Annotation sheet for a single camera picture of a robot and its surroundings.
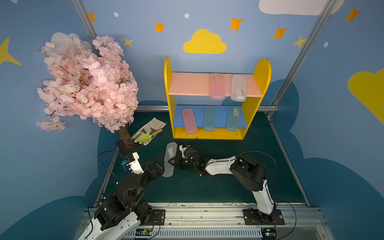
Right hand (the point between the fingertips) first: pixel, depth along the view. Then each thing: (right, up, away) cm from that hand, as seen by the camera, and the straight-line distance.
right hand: (169, 160), depth 86 cm
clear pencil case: (0, +5, +5) cm, 7 cm away
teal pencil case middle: (+25, +25, +12) cm, 37 cm away
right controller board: (+51, -33, -14) cm, 63 cm away
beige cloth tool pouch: (-17, +21, +28) cm, 39 cm away
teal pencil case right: (+41, +25, +12) cm, 49 cm away
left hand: (-2, +6, -20) cm, 21 cm away
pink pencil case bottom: (+12, +24, +10) cm, 28 cm away
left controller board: (-10, -32, -15) cm, 37 cm away
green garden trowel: (-19, +13, +19) cm, 30 cm away
